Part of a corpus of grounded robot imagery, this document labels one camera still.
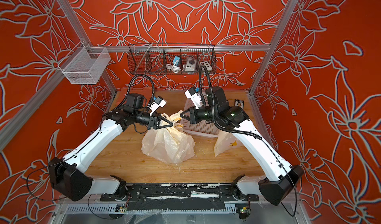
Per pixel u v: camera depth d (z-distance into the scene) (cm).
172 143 62
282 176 38
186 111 61
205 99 53
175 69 85
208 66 95
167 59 101
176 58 83
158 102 62
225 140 78
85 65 91
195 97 58
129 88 112
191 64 90
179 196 73
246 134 42
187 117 62
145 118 61
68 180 39
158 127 63
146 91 115
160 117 63
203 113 55
